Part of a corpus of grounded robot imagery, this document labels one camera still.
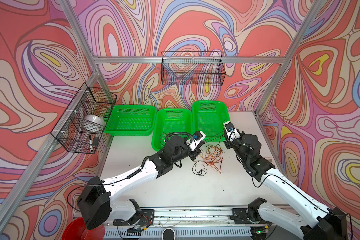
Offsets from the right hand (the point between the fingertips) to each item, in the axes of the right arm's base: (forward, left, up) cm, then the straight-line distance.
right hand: (229, 130), depth 76 cm
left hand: (-7, +14, +1) cm, 16 cm away
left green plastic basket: (+32, +64, -24) cm, 75 cm away
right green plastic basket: (+34, +3, -26) cm, 43 cm away
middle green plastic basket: (+30, +33, -25) cm, 51 cm away
